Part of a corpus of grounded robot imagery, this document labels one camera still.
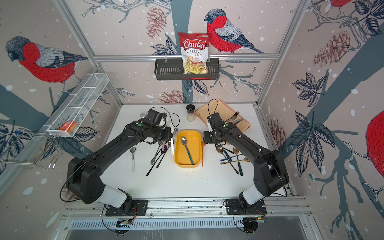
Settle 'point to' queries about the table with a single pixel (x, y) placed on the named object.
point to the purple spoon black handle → (162, 152)
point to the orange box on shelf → (68, 126)
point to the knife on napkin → (236, 121)
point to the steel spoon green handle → (184, 141)
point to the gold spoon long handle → (245, 159)
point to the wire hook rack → (52, 137)
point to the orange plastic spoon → (203, 145)
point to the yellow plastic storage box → (194, 145)
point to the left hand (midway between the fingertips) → (175, 133)
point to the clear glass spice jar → (143, 115)
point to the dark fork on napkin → (233, 116)
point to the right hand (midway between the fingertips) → (206, 138)
